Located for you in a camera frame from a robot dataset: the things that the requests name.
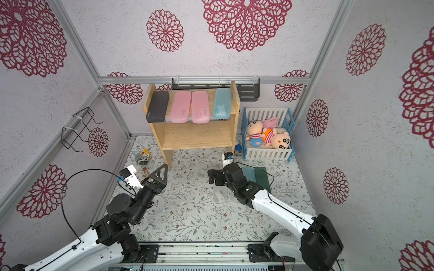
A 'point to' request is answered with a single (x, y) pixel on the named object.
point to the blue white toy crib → (285, 119)
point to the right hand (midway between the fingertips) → (219, 171)
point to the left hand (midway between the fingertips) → (165, 169)
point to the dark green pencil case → (261, 178)
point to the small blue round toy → (238, 151)
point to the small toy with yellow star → (142, 159)
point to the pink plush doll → (255, 130)
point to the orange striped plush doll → (271, 138)
